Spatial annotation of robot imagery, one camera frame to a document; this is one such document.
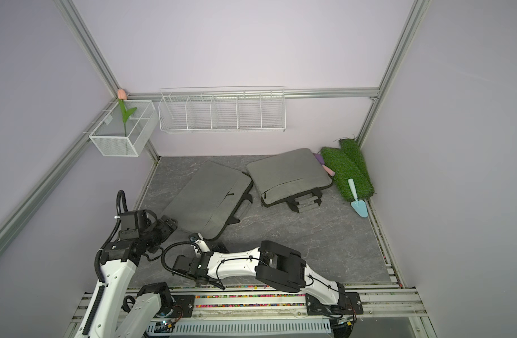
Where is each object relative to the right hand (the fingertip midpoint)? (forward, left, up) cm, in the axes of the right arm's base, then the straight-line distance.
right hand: (208, 251), depth 84 cm
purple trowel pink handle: (+51, -55, -1) cm, 75 cm away
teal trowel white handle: (+23, -68, -2) cm, 72 cm away
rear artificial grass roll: (+56, -72, +4) cm, 91 cm away
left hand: (+4, +12, +12) cm, 17 cm away
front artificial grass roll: (+44, -66, +1) cm, 79 cm away
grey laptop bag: (+35, -39, +3) cm, 52 cm away
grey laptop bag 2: (+24, +3, 0) cm, 24 cm away
